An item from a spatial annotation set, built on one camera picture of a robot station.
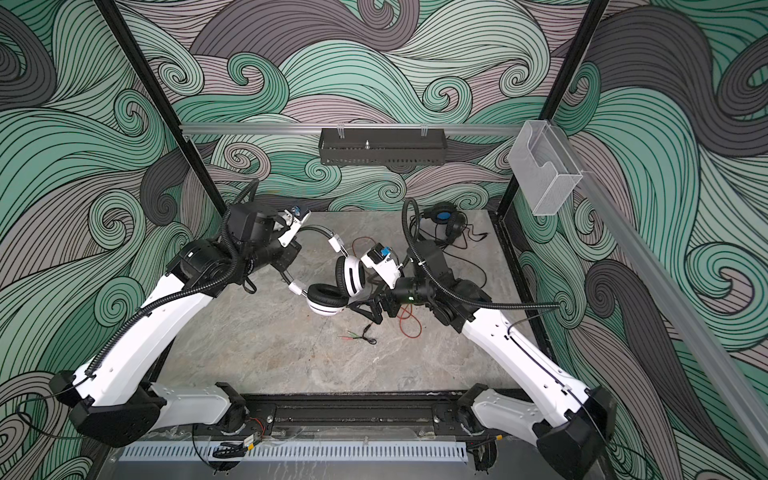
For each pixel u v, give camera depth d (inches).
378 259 22.6
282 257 23.3
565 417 14.8
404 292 22.8
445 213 43.5
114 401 15.0
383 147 37.4
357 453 29.9
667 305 20.5
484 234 44.8
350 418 29.3
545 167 31.3
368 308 23.0
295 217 22.1
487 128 37.0
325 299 25.5
